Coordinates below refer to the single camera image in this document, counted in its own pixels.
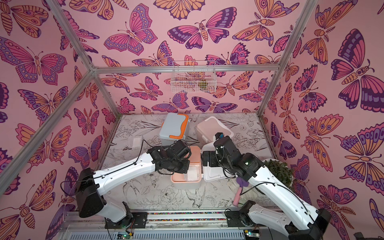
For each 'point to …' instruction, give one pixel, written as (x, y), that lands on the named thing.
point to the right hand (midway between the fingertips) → (209, 155)
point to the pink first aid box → (206, 129)
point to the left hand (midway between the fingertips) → (189, 168)
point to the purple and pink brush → (241, 183)
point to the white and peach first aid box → (207, 173)
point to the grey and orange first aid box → (173, 128)
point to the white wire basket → (193, 76)
